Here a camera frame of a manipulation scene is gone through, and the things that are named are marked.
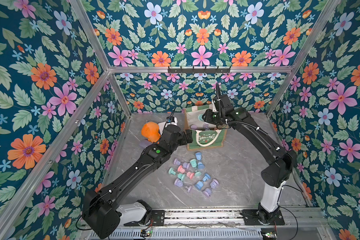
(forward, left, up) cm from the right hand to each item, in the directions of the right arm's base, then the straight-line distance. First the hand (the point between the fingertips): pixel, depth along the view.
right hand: (209, 113), depth 81 cm
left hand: (-12, +12, -3) cm, 17 cm away
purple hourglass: (+7, +9, -19) cm, 22 cm away
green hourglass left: (-23, +22, -26) cm, 41 cm away
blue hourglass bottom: (-30, +5, -28) cm, 41 cm away
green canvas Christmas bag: (-4, +2, -15) cm, 16 cm away
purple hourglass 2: (-30, +17, -26) cm, 42 cm away
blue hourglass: (-12, +5, -26) cm, 29 cm away
